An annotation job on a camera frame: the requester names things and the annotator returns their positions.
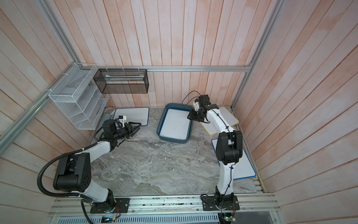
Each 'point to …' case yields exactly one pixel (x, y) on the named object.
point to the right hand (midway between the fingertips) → (189, 116)
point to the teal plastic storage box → (178, 107)
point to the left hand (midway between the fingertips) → (141, 126)
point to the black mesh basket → (122, 80)
